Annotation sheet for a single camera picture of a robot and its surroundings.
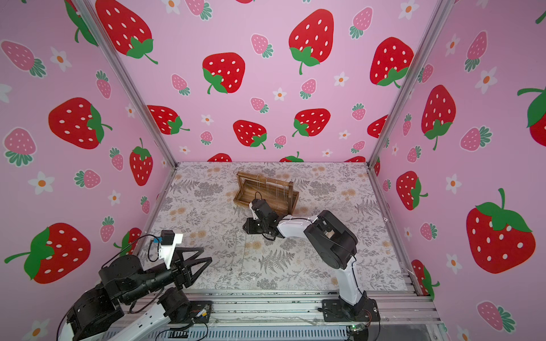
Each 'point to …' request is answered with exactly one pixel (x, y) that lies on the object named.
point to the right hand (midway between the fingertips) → (246, 224)
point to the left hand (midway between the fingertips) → (207, 255)
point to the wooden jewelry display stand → (279, 194)
